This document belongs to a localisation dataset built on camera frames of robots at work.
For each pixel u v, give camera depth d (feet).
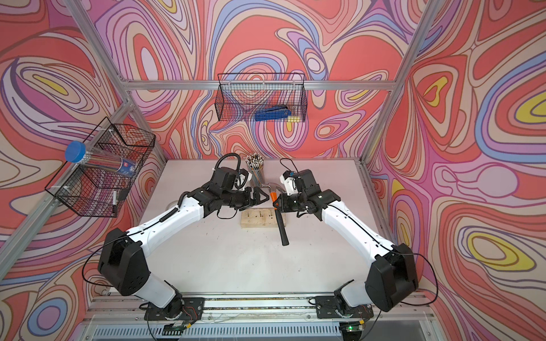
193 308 2.40
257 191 2.37
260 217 3.06
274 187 2.68
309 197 1.98
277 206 2.53
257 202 2.31
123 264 1.38
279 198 2.47
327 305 2.41
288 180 2.38
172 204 3.35
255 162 3.12
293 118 2.75
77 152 2.04
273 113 2.96
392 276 1.32
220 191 2.08
